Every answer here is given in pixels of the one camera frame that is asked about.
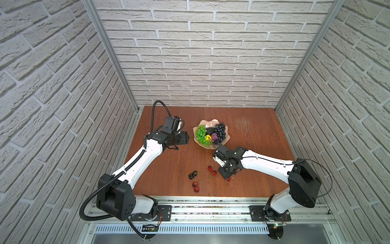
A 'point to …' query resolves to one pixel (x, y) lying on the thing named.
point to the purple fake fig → (214, 136)
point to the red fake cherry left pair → (195, 184)
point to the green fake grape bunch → (200, 135)
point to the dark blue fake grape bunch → (220, 130)
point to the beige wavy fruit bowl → (212, 123)
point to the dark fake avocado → (210, 130)
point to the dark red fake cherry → (214, 173)
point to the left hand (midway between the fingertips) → (185, 135)
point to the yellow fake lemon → (208, 136)
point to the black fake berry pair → (192, 175)
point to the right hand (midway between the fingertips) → (225, 170)
